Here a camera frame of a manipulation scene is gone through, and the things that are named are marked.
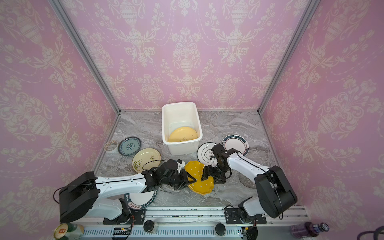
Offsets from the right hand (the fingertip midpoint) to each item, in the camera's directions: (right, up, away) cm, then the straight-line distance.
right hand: (207, 180), depth 82 cm
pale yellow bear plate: (-16, +25, +22) cm, 37 cm away
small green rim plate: (+22, +19, +19) cm, 35 cm away
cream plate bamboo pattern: (-39, +9, +12) cm, 42 cm away
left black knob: (-27, -12, -19) cm, 35 cm away
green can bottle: (-60, -14, -19) cm, 64 cm away
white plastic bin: (-21, +38, +26) cm, 51 cm away
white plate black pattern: (-1, +13, +15) cm, 20 cm away
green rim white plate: (-36, -9, -4) cm, 37 cm away
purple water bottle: (+41, -14, -19) cm, 47 cm away
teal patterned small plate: (-51, +16, +18) cm, 57 cm away
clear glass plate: (+23, -2, +4) cm, 23 cm away
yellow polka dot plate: (-7, +6, +2) cm, 9 cm away
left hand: (-6, +1, -8) cm, 10 cm away
